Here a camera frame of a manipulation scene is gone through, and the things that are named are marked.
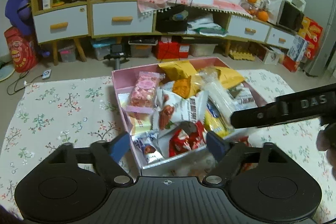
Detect person right hand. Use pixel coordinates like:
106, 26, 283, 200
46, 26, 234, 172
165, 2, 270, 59
316, 123, 335, 162

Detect yellow blue biscuit packet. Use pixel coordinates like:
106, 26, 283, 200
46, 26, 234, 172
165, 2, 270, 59
204, 104, 233, 138

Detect pink floral candy packet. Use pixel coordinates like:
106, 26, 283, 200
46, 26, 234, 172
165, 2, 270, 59
124, 71, 165, 114

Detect yellow egg tray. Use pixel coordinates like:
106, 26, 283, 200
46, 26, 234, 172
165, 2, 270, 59
229, 47, 255, 61

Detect clear cracker sleeve pack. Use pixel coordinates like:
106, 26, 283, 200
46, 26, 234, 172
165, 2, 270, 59
198, 67, 236, 123

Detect white black snack packet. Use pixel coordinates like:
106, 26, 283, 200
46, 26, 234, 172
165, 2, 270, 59
228, 84, 257, 110

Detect white microwave oven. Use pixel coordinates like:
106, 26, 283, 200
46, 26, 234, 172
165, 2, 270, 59
268, 0, 306, 32

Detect pink checked cloth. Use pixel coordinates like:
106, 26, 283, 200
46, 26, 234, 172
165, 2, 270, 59
137, 0, 252, 18

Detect oranges in clear bowl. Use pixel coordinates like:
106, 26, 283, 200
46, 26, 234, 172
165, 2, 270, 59
240, 0, 269, 22

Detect floral white mat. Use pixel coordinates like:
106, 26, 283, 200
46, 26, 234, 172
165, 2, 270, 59
1, 76, 335, 223

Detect black handheld gimbal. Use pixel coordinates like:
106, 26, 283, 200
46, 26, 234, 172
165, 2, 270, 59
104, 44, 129, 71

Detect gold foil snack packet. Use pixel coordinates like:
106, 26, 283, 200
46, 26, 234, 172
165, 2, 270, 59
209, 66, 245, 89

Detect purple plush toy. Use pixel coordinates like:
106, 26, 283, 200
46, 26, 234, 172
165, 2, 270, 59
5, 0, 34, 36

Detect brown white nut packet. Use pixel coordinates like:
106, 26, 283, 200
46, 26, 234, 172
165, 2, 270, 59
153, 88, 209, 138

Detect long low wooden cabinet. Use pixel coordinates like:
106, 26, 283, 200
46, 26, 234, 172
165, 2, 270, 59
89, 0, 297, 57

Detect pale yellow white packet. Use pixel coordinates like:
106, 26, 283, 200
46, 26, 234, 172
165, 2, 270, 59
128, 113, 152, 135

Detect orange white snack packet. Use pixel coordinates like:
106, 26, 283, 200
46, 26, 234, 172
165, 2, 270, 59
172, 75, 201, 99

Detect red cardboard box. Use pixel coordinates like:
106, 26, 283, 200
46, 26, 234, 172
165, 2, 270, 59
154, 41, 190, 60

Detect red printed gift bag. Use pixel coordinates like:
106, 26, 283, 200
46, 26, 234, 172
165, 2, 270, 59
4, 27, 39, 73

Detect large yellow snack bag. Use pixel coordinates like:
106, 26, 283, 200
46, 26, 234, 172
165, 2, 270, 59
158, 60, 199, 88

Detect pink cardboard box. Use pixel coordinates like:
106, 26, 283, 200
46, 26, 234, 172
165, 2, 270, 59
111, 56, 269, 171

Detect red white snack packet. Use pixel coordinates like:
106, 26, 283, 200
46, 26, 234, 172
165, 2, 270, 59
169, 121, 206, 157

